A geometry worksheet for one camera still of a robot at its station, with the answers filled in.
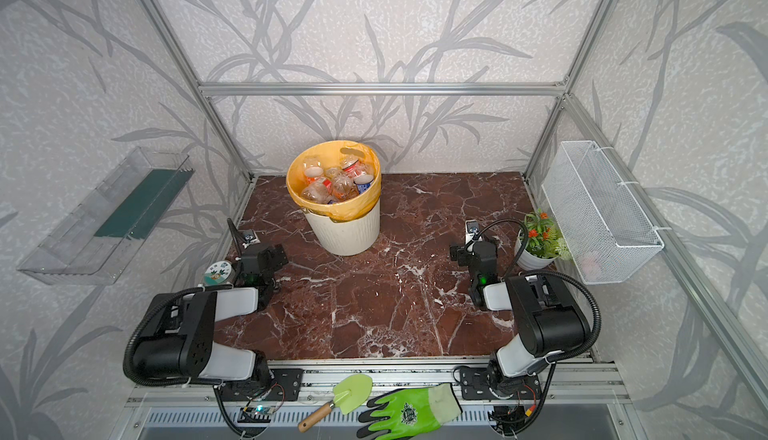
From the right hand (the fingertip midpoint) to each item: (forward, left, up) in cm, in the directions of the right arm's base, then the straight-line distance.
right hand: (472, 227), depth 95 cm
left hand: (-4, +66, 0) cm, 66 cm away
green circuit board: (-48, +58, -9) cm, 76 cm away
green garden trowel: (-44, +35, -6) cm, 57 cm away
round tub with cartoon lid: (-16, +75, +1) cm, 77 cm away
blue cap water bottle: (+6, +34, +15) cm, 38 cm away
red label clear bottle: (+10, +36, +18) cm, 41 cm away
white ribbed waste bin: (-6, +38, +5) cm, 39 cm away
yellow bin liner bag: (+18, +43, +18) cm, 50 cm away
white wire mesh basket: (-16, -20, +26) cm, 37 cm away
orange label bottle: (+4, +47, +14) cm, 49 cm away
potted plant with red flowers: (-10, -19, +4) cm, 21 cm away
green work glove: (-48, +21, -6) cm, 53 cm away
